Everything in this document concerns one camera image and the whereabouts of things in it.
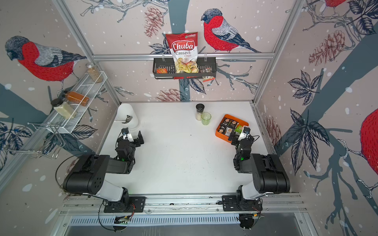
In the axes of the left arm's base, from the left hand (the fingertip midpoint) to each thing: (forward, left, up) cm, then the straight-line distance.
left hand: (134, 129), depth 91 cm
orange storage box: (-1, -59, -7) cm, 59 cm away
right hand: (0, -67, -1) cm, 67 cm away
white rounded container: (+15, +11, -5) cm, 19 cm away
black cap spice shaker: (+18, -42, -1) cm, 45 cm away
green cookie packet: (+5, -69, -8) cm, 69 cm away
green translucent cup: (+16, -46, -8) cm, 50 cm away
